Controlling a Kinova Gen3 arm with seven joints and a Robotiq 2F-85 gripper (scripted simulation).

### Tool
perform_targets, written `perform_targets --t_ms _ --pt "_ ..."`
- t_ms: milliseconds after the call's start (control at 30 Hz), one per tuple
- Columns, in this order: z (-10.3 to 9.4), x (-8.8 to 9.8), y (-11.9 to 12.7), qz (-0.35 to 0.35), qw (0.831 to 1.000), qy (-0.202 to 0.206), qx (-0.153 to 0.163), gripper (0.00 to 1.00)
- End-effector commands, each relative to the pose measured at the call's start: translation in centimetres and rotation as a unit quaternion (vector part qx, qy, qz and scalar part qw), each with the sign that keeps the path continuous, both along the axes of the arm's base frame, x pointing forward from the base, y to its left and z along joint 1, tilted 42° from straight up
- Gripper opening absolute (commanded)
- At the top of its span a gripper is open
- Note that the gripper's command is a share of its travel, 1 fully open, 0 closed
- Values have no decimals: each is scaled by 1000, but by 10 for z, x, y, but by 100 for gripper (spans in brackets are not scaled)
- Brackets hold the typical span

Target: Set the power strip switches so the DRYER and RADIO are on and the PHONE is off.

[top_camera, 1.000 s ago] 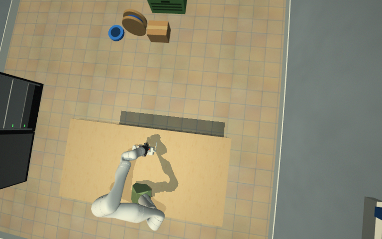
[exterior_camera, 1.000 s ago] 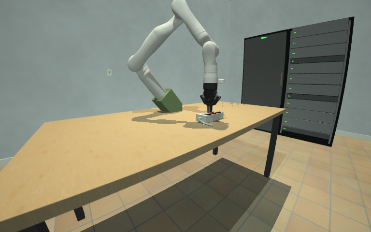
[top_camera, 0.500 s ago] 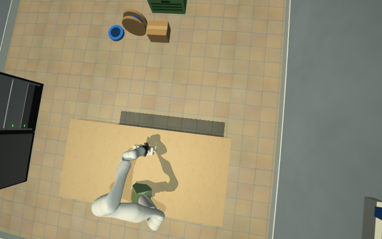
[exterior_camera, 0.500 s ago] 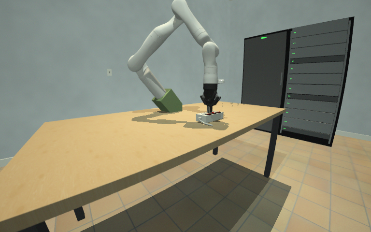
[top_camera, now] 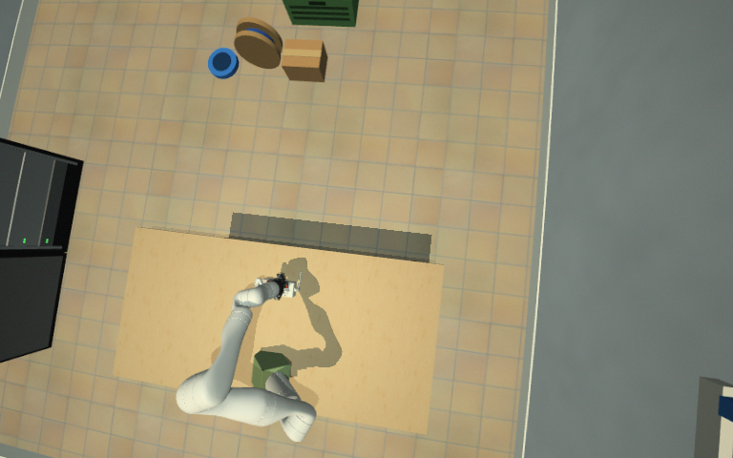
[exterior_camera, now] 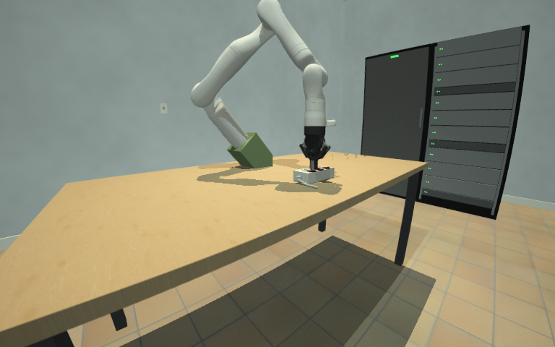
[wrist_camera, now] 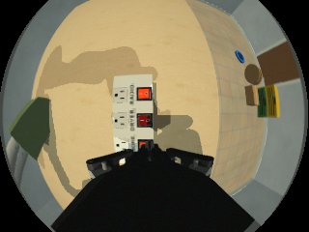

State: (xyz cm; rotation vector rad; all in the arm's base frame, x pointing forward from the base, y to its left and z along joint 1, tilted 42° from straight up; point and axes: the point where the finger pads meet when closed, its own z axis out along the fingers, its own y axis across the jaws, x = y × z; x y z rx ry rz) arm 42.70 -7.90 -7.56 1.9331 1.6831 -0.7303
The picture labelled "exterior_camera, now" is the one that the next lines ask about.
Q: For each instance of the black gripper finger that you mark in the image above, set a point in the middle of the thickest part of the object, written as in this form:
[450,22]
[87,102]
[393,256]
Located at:
[320,154]
[307,152]

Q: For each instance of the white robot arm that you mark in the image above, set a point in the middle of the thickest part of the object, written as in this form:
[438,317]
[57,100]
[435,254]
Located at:
[205,93]

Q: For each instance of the white power strip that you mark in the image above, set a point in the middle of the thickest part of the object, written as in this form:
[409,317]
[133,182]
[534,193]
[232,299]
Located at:
[306,176]

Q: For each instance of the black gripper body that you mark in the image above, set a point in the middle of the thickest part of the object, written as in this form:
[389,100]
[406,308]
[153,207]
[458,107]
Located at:
[310,132]

